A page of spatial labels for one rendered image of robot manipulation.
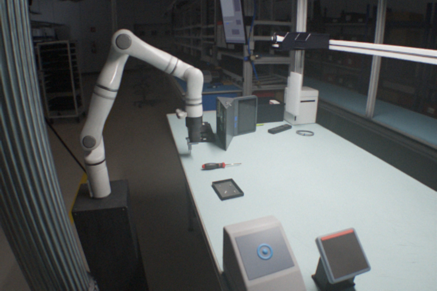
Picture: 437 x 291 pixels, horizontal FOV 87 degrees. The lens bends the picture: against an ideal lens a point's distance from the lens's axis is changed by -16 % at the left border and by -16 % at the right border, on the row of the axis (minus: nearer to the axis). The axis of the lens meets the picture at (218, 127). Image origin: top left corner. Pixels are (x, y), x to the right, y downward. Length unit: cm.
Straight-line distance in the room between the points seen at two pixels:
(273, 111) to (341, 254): 121
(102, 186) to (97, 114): 33
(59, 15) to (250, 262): 1275
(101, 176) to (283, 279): 89
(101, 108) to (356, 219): 99
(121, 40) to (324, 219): 93
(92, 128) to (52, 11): 1207
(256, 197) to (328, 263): 42
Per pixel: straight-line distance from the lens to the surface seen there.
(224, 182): 103
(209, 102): 297
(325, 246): 64
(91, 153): 124
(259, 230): 60
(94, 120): 113
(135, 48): 106
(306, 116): 173
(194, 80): 110
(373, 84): 229
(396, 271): 81
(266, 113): 169
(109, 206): 124
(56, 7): 1307
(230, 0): 260
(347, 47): 142
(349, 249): 66
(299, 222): 87
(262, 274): 57
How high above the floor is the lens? 153
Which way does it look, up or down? 19 degrees down
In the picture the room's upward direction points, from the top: straight up
